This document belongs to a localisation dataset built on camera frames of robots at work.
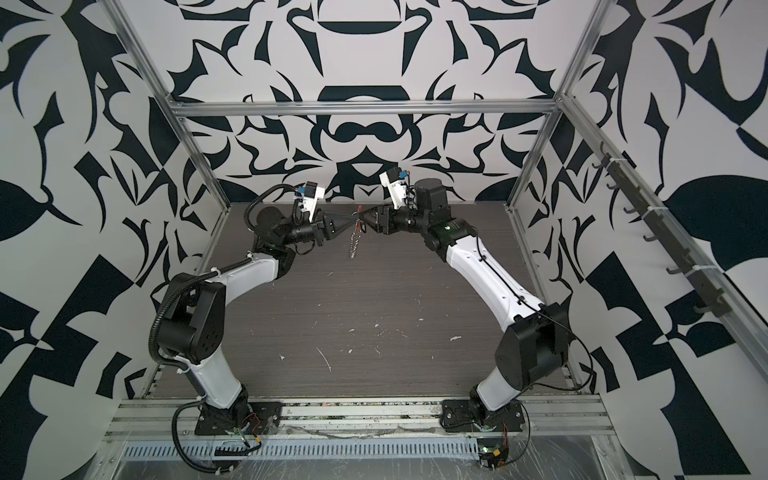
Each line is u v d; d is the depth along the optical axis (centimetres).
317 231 70
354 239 76
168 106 90
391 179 67
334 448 71
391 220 67
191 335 48
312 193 70
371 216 75
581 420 75
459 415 74
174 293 51
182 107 92
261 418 74
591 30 76
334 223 74
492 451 71
